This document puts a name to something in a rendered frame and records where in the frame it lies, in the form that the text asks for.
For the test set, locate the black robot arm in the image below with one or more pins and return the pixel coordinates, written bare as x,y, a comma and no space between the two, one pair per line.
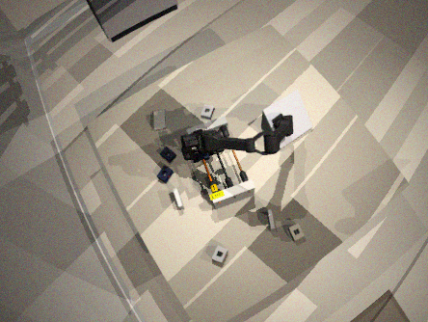
211,140

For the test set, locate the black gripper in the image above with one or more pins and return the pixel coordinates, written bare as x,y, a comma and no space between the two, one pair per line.
188,153

